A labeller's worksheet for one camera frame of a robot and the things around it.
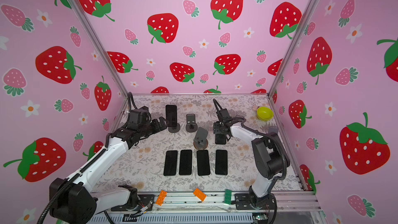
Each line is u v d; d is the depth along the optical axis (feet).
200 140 2.91
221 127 2.81
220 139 3.13
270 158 1.55
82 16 2.57
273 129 2.95
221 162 2.77
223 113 2.47
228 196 2.45
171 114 3.05
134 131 1.96
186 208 2.40
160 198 2.46
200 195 2.45
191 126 3.39
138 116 2.02
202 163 2.82
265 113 3.53
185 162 2.95
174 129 3.32
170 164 2.82
